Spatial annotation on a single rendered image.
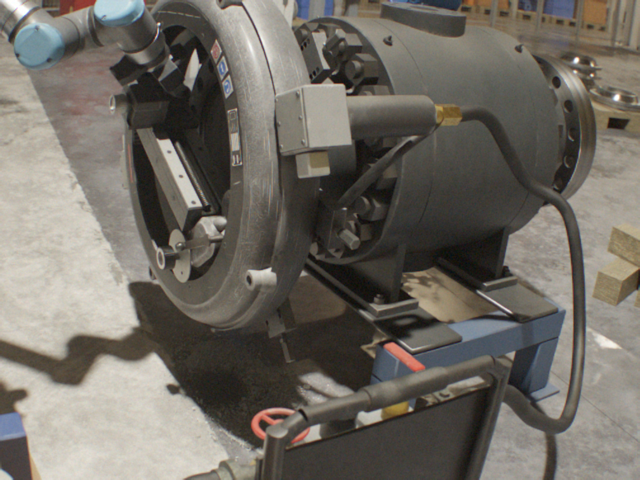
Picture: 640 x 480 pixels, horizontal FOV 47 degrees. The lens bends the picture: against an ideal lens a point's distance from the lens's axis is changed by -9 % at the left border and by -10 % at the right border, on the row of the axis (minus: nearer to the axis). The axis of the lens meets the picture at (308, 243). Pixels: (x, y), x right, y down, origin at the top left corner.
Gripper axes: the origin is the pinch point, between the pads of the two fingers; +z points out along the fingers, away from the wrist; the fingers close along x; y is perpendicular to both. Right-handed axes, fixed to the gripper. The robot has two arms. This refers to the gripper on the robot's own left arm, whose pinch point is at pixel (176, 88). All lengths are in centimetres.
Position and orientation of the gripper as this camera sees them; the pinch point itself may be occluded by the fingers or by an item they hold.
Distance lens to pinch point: 178.0
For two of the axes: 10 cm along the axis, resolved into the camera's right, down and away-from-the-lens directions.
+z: 2.4, 3.6, 9.0
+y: 7.8, -6.3, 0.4
